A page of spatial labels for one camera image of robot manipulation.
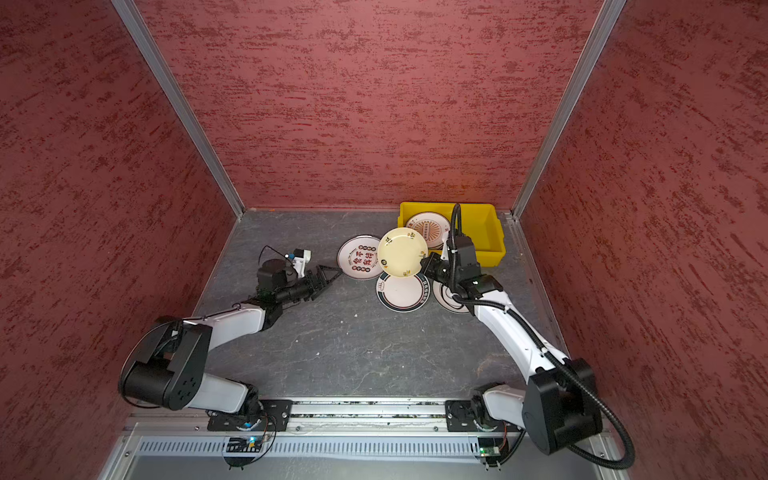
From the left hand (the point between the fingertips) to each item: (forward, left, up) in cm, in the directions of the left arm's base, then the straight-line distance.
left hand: (338, 281), depth 87 cm
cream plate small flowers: (+6, -19, +8) cm, 21 cm away
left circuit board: (-41, +21, -15) cm, 48 cm away
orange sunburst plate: (+29, -32, -6) cm, 43 cm away
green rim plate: (+2, -20, -12) cm, 23 cm away
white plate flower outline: (+2, -34, -12) cm, 36 cm away
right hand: (+1, -23, +6) cm, 24 cm away
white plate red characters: (+17, -3, -11) cm, 21 cm away
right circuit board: (-40, -41, -12) cm, 58 cm away
